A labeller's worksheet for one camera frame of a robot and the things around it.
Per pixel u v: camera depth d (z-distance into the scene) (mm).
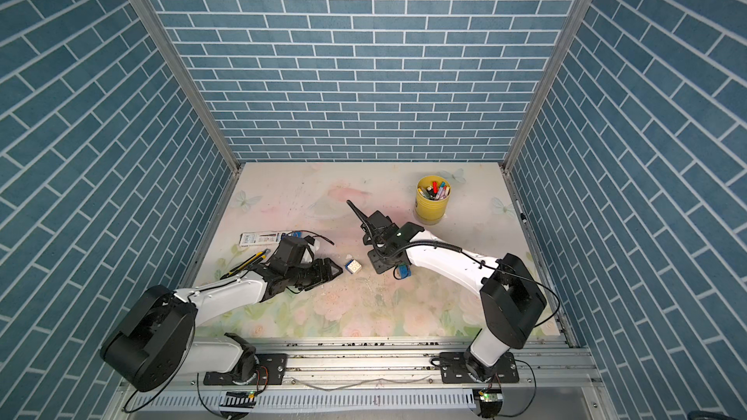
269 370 729
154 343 419
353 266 887
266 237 966
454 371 735
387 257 594
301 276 748
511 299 439
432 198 953
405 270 870
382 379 735
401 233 605
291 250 694
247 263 917
